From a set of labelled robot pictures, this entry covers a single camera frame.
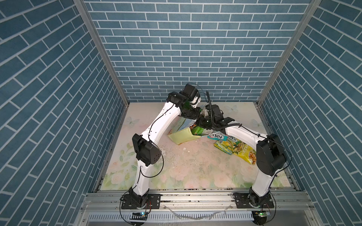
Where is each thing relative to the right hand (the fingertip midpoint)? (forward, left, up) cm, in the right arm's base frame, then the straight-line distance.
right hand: (196, 121), depth 90 cm
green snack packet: (-7, -1, 0) cm, 7 cm away
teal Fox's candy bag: (-2, -16, -11) cm, 20 cm away
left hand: (-4, -3, +9) cm, 10 cm away
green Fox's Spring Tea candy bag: (-8, -25, -14) cm, 30 cm away
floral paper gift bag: (-12, +8, +3) cm, 15 cm away
